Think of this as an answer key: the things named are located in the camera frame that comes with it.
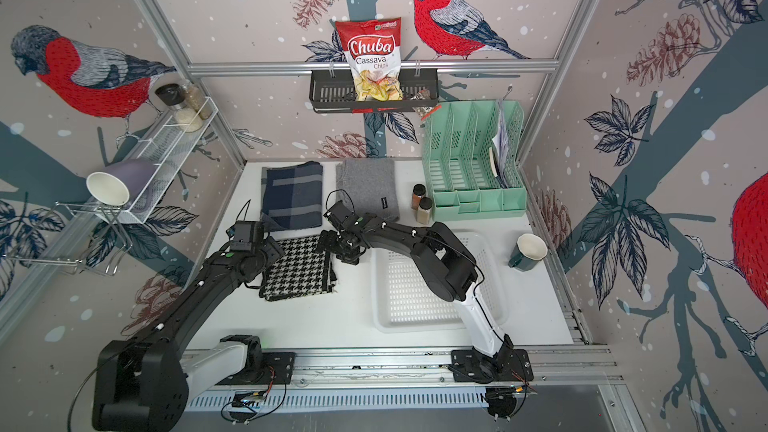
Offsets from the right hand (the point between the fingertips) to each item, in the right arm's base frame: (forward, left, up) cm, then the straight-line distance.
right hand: (324, 254), depth 90 cm
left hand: (0, +14, +4) cm, 15 cm away
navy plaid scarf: (+24, +17, -2) cm, 29 cm away
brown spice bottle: (+21, -29, +6) cm, 36 cm away
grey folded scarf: (+28, -11, 0) cm, 30 cm away
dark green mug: (+2, -62, +1) cm, 62 cm away
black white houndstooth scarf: (-5, +6, 0) cm, 8 cm away
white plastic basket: (-11, -25, -5) cm, 27 cm away
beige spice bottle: (+15, -31, +3) cm, 34 cm away
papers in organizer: (+29, -54, +18) cm, 64 cm away
